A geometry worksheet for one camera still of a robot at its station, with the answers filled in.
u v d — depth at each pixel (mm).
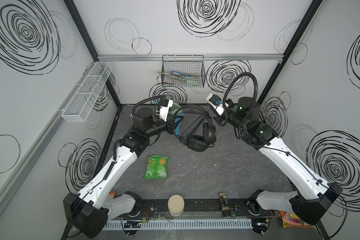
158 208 753
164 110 588
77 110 710
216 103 519
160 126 594
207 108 597
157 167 845
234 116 540
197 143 608
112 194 771
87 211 365
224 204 722
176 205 694
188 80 863
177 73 913
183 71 888
